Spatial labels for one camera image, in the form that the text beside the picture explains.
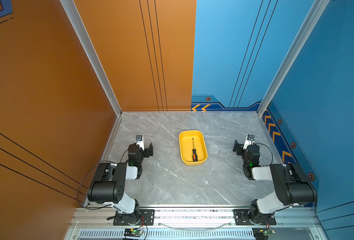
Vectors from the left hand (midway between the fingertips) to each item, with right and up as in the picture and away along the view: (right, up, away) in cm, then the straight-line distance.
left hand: (143, 141), depth 94 cm
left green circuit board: (+1, -41, -24) cm, 47 cm away
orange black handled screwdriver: (+32, -9, -1) cm, 34 cm away
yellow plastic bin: (+27, -4, +6) cm, 28 cm away
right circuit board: (+63, -41, -24) cm, 79 cm away
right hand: (+63, 0, -1) cm, 63 cm away
